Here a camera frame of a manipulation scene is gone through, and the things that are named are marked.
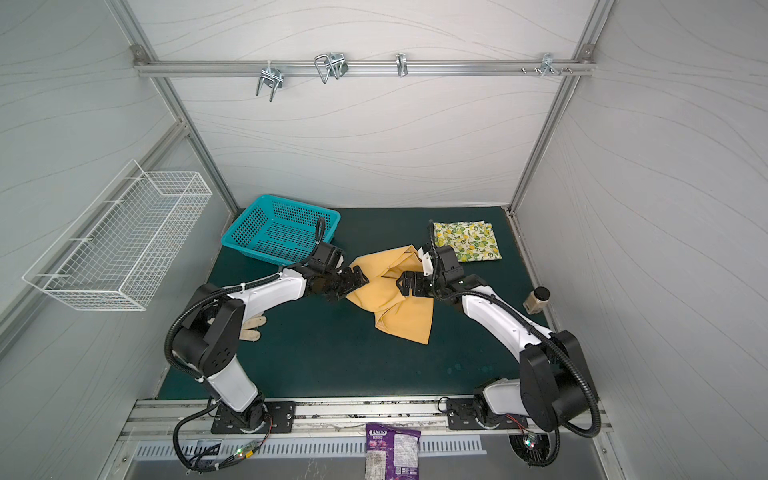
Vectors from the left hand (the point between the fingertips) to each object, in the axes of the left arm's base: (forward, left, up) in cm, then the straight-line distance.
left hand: (365, 281), depth 92 cm
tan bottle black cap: (-6, -51, +1) cm, 52 cm away
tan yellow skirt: (-9, -13, -6) cm, 17 cm away
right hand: (-1, -15, +5) cm, 16 cm away
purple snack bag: (-43, -10, -3) cm, 44 cm away
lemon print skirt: (+21, -37, -5) cm, 43 cm away
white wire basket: (-8, +55, +25) cm, 61 cm away
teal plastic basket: (+26, +36, -7) cm, 45 cm away
